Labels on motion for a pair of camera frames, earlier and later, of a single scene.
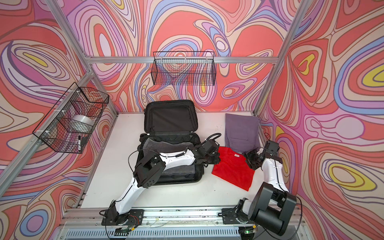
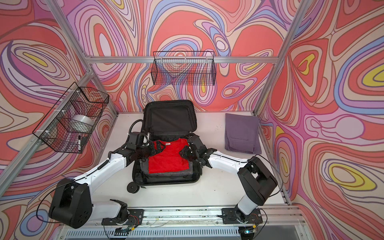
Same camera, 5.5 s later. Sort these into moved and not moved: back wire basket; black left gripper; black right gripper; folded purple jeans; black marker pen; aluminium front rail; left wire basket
Moved: black left gripper; black right gripper
Not moved: black marker pen; folded purple jeans; left wire basket; back wire basket; aluminium front rail
